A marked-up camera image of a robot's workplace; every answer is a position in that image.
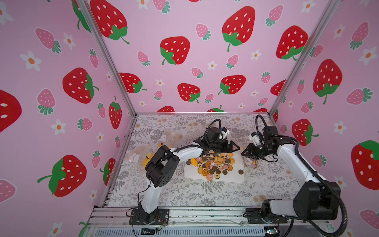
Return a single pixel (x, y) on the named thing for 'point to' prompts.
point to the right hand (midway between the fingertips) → (242, 154)
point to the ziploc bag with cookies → (135, 159)
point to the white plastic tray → (238, 175)
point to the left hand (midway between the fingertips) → (237, 149)
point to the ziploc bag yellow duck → (171, 138)
